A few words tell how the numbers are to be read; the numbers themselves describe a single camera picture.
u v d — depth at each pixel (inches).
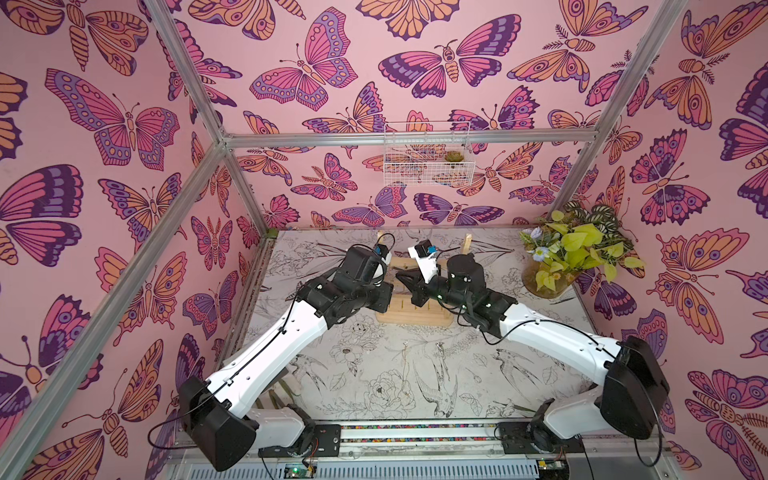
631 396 15.7
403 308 26.5
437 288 25.7
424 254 25.1
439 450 28.7
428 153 37.7
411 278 26.6
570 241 33.0
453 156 36.3
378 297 25.9
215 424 14.5
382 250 26.0
